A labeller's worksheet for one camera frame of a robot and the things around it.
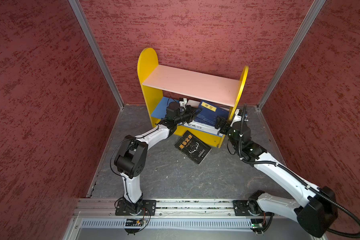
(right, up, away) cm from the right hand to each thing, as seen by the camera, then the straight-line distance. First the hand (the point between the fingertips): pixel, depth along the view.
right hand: (221, 122), depth 78 cm
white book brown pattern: (-14, +12, +16) cm, 25 cm away
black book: (-15, -17, +17) cm, 28 cm away
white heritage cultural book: (-9, -4, +8) cm, 12 cm away
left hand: (-9, +6, +5) cm, 12 cm away
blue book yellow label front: (-5, +5, +7) cm, 10 cm away
